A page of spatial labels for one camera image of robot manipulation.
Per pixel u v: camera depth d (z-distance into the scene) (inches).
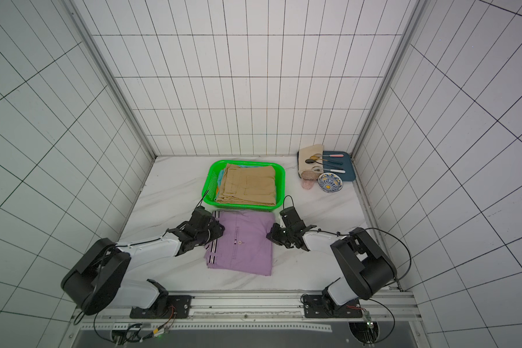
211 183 39.8
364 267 17.4
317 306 28.5
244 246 33.6
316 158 46.4
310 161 46.2
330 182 42.0
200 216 27.8
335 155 47.4
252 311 28.6
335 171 44.4
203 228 28.1
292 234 27.8
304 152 47.4
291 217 28.3
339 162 46.4
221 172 41.1
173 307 28.3
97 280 16.6
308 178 41.8
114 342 26.4
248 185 38.4
